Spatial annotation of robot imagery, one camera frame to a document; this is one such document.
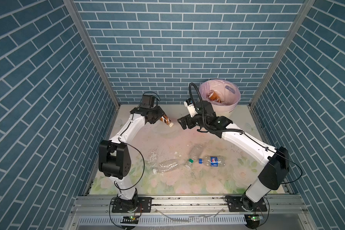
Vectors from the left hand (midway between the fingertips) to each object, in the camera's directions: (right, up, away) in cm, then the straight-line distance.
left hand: (166, 113), depth 90 cm
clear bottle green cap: (+19, -26, +4) cm, 33 cm away
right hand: (+12, -2, -11) cm, 16 cm away
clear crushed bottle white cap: (+1, -32, -5) cm, 32 cm away
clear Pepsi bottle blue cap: (+29, -28, -5) cm, 41 cm away
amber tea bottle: (-1, -3, -3) cm, 4 cm away
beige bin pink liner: (+40, +15, +12) cm, 45 cm away
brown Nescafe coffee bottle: (+32, +13, +9) cm, 36 cm away
